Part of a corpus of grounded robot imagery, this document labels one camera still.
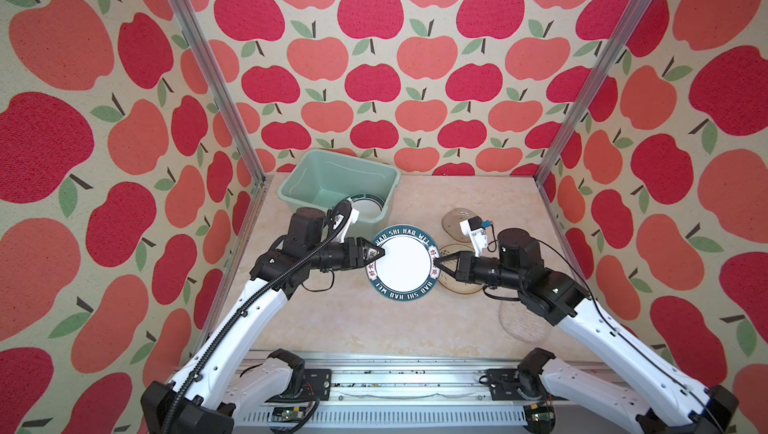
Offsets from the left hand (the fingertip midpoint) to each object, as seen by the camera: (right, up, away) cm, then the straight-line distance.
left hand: (383, 257), depth 67 cm
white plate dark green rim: (-6, +12, +41) cm, 43 cm away
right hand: (+14, -1, 0) cm, 14 cm away
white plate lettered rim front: (+6, -3, +1) cm, 7 cm away
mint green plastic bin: (-25, +21, +44) cm, 55 cm away
